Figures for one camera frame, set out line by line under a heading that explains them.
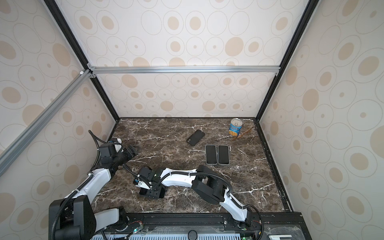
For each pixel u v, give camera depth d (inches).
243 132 44.3
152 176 26.0
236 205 22.6
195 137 43.3
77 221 15.9
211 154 39.3
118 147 29.6
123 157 29.5
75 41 31.1
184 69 36.2
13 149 20.7
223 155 38.5
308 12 27.4
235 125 40.4
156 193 29.4
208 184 20.6
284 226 28.8
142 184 29.9
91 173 21.8
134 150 31.2
